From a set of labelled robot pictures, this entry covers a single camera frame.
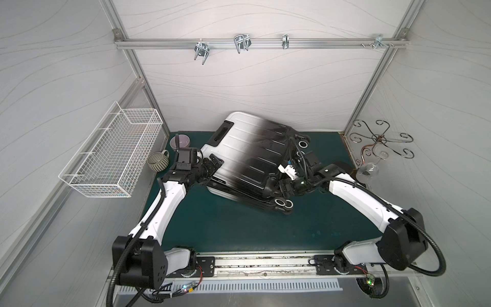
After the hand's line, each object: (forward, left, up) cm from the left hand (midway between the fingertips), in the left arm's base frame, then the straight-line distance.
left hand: (220, 167), depth 81 cm
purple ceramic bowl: (+28, +27, -15) cm, 42 cm away
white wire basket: (-6, +38, +12) cm, 41 cm away
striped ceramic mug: (+11, +35, -12) cm, 39 cm away
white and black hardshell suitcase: (+10, -14, +1) cm, 17 cm away
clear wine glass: (-1, -63, 0) cm, 63 cm away
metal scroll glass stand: (+2, -64, +12) cm, 65 cm away
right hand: (-9, -25, -5) cm, 27 cm away
